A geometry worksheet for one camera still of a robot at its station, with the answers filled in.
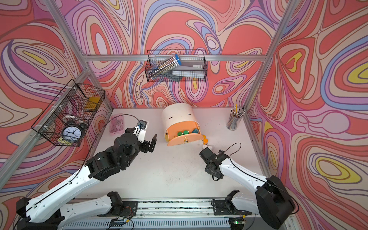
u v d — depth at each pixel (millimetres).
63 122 719
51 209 399
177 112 901
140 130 531
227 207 651
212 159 636
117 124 1079
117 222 719
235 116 941
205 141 970
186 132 806
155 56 868
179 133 798
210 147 950
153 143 598
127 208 735
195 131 822
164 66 788
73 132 678
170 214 731
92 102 782
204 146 934
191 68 878
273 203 402
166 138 784
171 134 804
